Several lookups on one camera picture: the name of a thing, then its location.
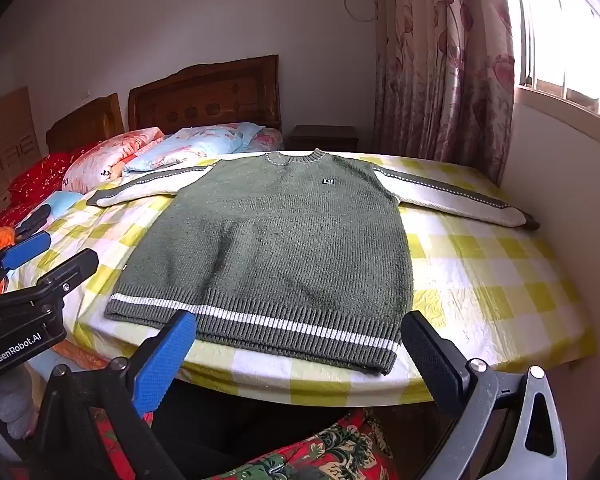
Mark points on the large wooden headboard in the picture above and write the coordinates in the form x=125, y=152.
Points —
x=205, y=95

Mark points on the light blue cloth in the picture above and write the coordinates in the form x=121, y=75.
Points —
x=62, y=202

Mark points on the yellow checkered bed sheet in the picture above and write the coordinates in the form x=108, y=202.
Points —
x=480, y=280

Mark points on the pink floral pillow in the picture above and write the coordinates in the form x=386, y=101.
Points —
x=110, y=160
x=269, y=138

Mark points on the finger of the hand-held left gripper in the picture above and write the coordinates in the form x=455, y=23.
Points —
x=75, y=267
x=26, y=251

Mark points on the barred window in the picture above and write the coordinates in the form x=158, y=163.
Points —
x=570, y=35

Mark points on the pink floral curtain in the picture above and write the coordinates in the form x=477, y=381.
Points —
x=430, y=60

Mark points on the red patterned quilt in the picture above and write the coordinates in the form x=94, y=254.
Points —
x=35, y=175

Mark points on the person's left hand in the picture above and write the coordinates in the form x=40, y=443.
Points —
x=12, y=410

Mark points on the red floral blanket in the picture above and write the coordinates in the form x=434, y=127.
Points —
x=330, y=450

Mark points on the dark wooden nightstand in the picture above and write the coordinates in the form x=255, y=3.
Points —
x=322, y=139

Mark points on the beige cardboard box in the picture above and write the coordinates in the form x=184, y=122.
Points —
x=10, y=130

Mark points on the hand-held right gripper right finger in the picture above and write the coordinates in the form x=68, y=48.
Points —
x=432, y=362

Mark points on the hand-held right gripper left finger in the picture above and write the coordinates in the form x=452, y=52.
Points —
x=164, y=362

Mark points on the small wooden headboard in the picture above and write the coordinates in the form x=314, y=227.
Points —
x=87, y=122

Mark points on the blue floral pillow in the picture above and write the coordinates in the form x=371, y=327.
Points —
x=195, y=145

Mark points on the green knit sweater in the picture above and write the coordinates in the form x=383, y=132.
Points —
x=280, y=240

